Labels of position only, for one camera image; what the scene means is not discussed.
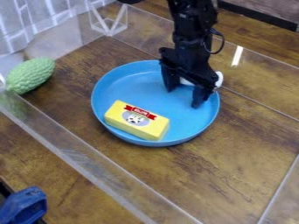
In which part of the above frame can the clear acrylic front barrier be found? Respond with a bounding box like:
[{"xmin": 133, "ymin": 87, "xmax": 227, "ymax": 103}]
[{"xmin": 0, "ymin": 90, "xmax": 203, "ymax": 224}]

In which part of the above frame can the green bumpy gourd toy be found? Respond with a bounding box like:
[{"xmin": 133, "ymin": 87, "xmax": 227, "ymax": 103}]
[{"xmin": 5, "ymin": 57, "xmax": 54, "ymax": 95}]

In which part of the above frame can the grey patterned curtain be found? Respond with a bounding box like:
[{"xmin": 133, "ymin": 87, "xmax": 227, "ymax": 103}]
[{"xmin": 0, "ymin": 0, "xmax": 116, "ymax": 58}]

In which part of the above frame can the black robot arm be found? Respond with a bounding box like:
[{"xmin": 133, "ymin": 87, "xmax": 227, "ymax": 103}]
[{"xmin": 159, "ymin": 0, "xmax": 224, "ymax": 108}]

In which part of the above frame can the blue round tray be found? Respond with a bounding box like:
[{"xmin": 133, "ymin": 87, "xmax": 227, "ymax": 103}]
[{"xmin": 90, "ymin": 60, "xmax": 220, "ymax": 147}]

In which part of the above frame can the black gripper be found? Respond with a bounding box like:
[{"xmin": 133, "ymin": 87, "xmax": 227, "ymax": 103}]
[{"xmin": 159, "ymin": 32, "xmax": 219, "ymax": 109}]

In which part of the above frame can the yellow butter block toy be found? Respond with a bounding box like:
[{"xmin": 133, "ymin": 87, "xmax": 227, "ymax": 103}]
[{"xmin": 104, "ymin": 100, "xmax": 169, "ymax": 141}]

